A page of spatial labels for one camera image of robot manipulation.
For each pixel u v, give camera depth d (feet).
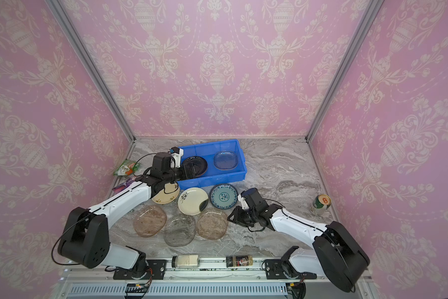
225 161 3.48
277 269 2.42
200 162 3.47
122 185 3.19
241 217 2.44
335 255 1.36
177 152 2.59
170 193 2.49
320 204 2.67
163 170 2.26
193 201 3.16
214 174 3.33
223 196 3.10
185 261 2.42
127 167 3.38
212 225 2.80
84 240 1.40
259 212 2.16
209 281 2.36
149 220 2.87
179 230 2.77
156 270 2.44
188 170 2.55
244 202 2.59
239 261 2.40
